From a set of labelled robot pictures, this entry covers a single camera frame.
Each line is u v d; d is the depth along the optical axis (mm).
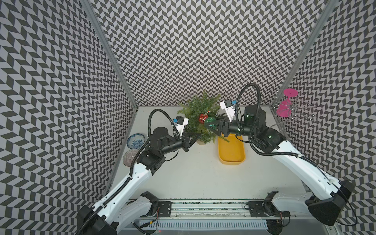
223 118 562
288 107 753
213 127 598
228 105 548
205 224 693
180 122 599
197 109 737
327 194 378
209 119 601
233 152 917
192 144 628
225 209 738
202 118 707
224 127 548
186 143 575
